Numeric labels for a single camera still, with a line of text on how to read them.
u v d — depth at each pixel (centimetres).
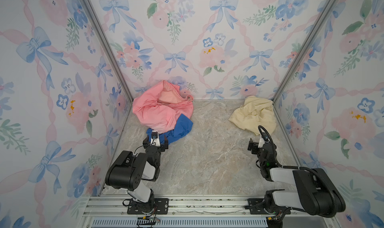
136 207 73
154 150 70
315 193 43
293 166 52
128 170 46
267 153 69
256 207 73
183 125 100
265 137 78
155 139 76
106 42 86
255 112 104
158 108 100
